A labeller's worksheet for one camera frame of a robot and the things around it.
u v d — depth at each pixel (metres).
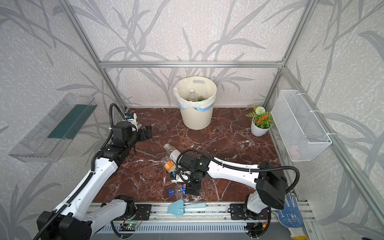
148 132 0.71
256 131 0.98
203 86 1.03
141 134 0.70
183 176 0.65
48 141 0.64
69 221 0.37
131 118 0.67
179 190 0.77
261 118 0.91
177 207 0.74
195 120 0.98
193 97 1.05
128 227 0.71
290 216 0.72
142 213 0.73
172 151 0.90
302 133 0.62
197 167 0.57
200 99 1.08
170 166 0.85
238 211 0.74
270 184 0.42
